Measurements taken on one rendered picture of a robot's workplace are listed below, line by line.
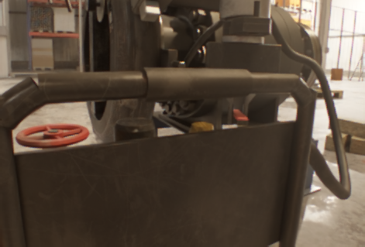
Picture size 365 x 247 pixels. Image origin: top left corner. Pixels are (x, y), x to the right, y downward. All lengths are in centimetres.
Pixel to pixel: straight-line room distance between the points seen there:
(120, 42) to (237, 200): 55
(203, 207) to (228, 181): 4
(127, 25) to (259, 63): 41
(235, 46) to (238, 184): 24
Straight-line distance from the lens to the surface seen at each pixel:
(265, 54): 49
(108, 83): 22
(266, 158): 38
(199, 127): 34
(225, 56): 48
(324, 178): 61
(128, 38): 76
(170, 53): 75
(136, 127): 29
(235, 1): 47
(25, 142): 28
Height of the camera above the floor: 58
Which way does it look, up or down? 11 degrees down
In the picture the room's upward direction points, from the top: 2 degrees clockwise
